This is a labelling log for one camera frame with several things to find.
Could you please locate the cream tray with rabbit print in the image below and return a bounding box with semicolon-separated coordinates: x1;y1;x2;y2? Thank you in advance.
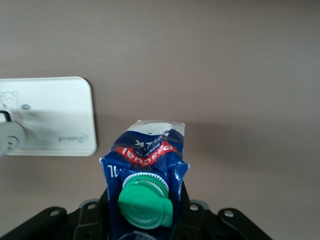
0;76;98;157

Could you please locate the blue milk carton green cap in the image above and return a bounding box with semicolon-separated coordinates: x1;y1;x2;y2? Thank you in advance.
99;119;191;240

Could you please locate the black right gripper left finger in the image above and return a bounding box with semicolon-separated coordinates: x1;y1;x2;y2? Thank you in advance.
0;188;111;240

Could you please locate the white cup with black handle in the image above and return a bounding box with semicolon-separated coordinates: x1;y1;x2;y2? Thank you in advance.
0;109;26;158

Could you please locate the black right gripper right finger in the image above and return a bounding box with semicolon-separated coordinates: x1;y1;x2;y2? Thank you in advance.
172;182;273;240

